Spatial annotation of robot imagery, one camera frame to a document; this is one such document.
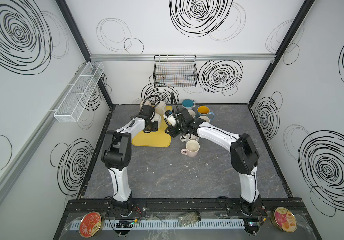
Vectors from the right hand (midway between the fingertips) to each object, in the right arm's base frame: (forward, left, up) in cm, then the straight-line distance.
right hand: (165, 129), depth 88 cm
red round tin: (-46, +31, -10) cm, 57 cm away
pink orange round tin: (-43, -57, -11) cm, 72 cm away
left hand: (+8, +8, -8) cm, 14 cm away
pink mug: (-7, -17, -10) cm, 21 cm away
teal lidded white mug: (+30, -16, -8) cm, 35 cm away
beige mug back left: (+7, +10, +16) cm, 20 cm away
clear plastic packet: (-43, -13, -10) cm, 46 cm away
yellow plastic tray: (0, +7, -10) cm, 13 cm away
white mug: (+23, +5, -7) cm, 24 cm away
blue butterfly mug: (+21, -26, -6) cm, 34 cm away
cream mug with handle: (+12, +6, -3) cm, 14 cm away
